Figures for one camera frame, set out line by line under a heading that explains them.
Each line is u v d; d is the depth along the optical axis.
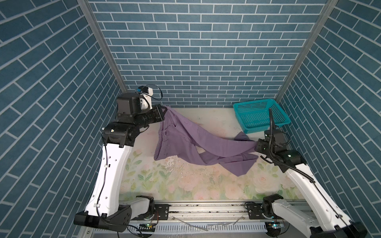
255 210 0.74
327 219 0.39
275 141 0.56
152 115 0.54
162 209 0.74
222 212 0.76
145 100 0.49
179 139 0.82
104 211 0.36
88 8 0.71
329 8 0.72
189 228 0.71
